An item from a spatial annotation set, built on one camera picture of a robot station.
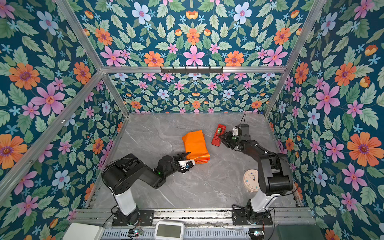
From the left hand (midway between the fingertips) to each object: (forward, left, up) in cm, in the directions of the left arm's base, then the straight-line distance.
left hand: (191, 152), depth 88 cm
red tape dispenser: (+17, -21, -2) cm, 26 cm away
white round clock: (-17, -34, -6) cm, 38 cm away
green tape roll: (+17, -20, -2) cm, 26 cm away
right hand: (+9, -19, +3) cm, 21 cm away
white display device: (-37, +11, -4) cm, 39 cm away
